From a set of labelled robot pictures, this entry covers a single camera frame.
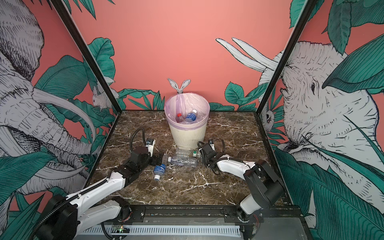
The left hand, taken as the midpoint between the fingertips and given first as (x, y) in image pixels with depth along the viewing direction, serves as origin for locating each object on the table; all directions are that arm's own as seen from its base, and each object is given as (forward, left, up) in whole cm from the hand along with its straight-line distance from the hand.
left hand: (156, 148), depth 85 cm
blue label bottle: (+19, -21, +6) cm, 28 cm away
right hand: (-2, -30, -8) cm, 31 cm away
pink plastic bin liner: (+27, -15, +10) cm, 33 cm away
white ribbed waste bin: (+4, -18, +2) cm, 19 cm away
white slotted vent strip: (-38, -8, -11) cm, 41 cm away
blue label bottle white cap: (-10, -1, -7) cm, 13 cm away
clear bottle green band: (+3, -14, -13) cm, 19 cm away
